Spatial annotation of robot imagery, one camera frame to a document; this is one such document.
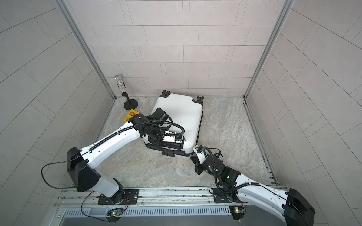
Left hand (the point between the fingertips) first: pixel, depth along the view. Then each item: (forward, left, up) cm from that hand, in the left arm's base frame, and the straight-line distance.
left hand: (173, 140), depth 75 cm
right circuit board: (-30, -33, -16) cm, 47 cm away
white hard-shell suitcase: (+17, -7, +4) cm, 19 cm away
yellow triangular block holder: (+26, +36, -15) cm, 47 cm away
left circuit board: (-31, +26, -13) cm, 42 cm away
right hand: (-7, -10, -10) cm, 15 cm away
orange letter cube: (+29, +34, -15) cm, 47 cm away
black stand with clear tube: (+38, +38, -15) cm, 56 cm away
